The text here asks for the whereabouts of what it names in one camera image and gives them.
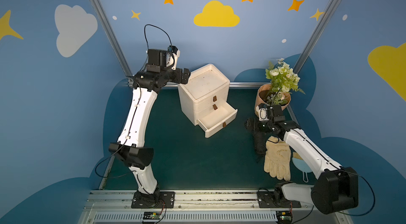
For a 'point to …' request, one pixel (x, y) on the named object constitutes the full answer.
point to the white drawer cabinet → (204, 81)
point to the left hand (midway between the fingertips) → (180, 69)
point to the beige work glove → (277, 158)
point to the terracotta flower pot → (261, 95)
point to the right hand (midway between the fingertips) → (253, 123)
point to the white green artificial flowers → (283, 81)
